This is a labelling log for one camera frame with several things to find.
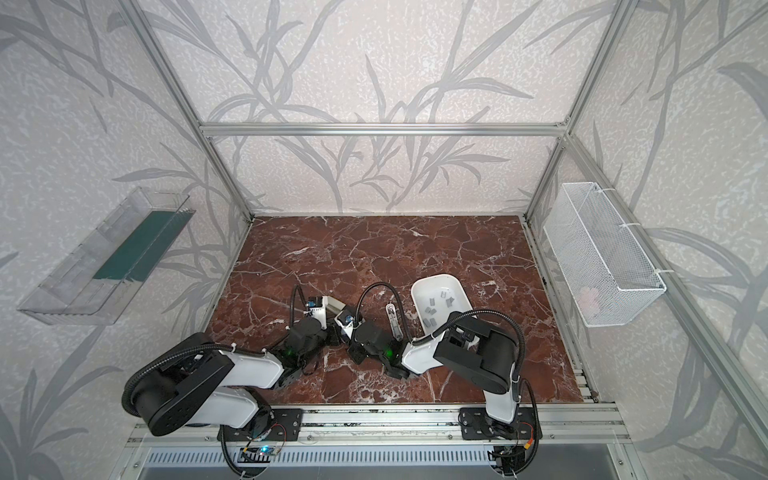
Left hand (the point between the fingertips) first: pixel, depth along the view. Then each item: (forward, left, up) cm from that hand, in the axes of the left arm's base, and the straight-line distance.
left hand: (349, 311), depth 90 cm
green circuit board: (-35, +16, -3) cm, 38 cm away
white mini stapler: (-2, -14, -3) cm, 15 cm away
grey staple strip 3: (-3, -24, -3) cm, 25 cm away
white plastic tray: (+7, -27, -3) cm, 28 cm away
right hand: (-4, 0, 0) cm, 4 cm away
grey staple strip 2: (+2, -25, -4) cm, 25 cm away
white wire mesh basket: (-5, -59, +31) cm, 66 cm away
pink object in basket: (-5, -62, +19) cm, 65 cm away
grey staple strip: (+8, -30, -4) cm, 31 cm away
